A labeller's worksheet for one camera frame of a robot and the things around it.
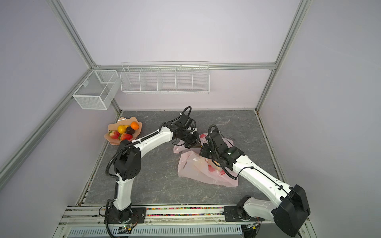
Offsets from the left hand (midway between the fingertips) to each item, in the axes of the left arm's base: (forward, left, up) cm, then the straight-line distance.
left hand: (204, 146), depth 84 cm
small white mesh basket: (+39, +66, +14) cm, 78 cm away
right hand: (-3, +3, +3) cm, 5 cm away
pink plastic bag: (-11, +7, -1) cm, 13 cm away
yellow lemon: (+23, +56, -9) cm, 61 cm away
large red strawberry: (+18, +53, -10) cm, 57 cm away
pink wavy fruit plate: (+31, +57, -10) cm, 66 cm away
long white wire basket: (+48, +22, +15) cm, 55 cm away
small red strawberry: (+19, +60, -9) cm, 63 cm away
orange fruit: (+24, +46, -7) cm, 53 cm away
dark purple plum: (+22, +50, -10) cm, 56 cm away
